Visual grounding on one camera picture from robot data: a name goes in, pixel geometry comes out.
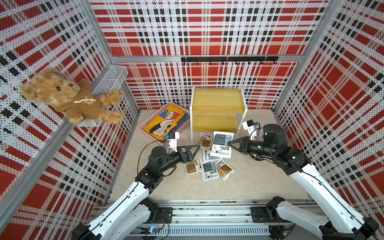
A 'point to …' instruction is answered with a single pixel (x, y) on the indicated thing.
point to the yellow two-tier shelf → (217, 110)
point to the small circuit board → (152, 230)
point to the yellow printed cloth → (162, 125)
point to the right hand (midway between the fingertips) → (230, 144)
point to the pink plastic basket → (183, 123)
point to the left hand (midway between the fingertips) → (197, 147)
